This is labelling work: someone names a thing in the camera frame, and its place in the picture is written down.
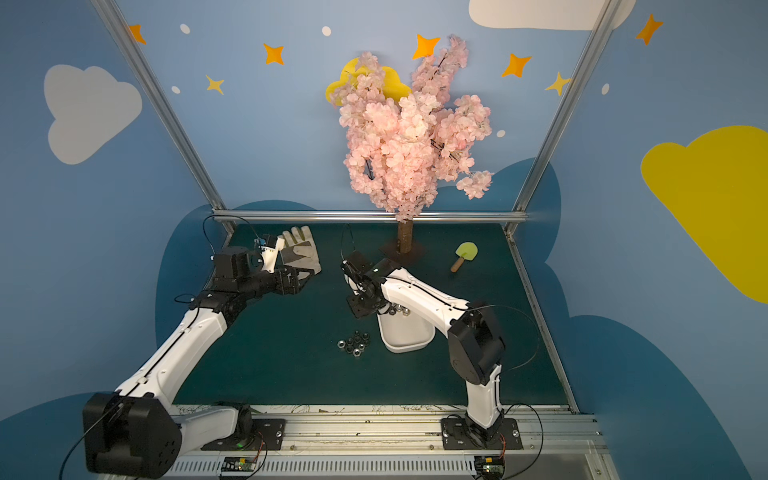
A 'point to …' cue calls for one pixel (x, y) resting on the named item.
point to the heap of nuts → (398, 307)
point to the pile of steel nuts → (356, 344)
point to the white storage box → (403, 334)
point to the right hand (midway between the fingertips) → (365, 305)
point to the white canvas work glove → (300, 250)
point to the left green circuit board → (239, 464)
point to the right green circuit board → (489, 467)
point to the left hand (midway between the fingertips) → (301, 266)
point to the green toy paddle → (466, 251)
